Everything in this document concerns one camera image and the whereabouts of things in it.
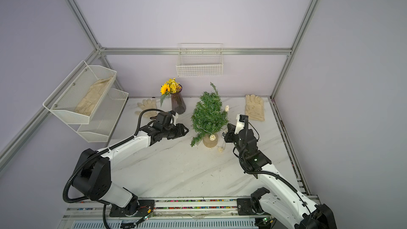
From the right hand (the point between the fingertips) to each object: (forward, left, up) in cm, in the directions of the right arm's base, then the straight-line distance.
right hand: (229, 126), depth 79 cm
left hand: (+2, +24, -8) cm, 25 cm away
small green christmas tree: (-1, +11, +10) cm, 14 cm away
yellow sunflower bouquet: (+27, +32, +5) cm, 42 cm away
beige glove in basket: (+8, +70, +11) cm, 72 cm away
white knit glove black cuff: (+34, +57, -19) cm, 69 cm away
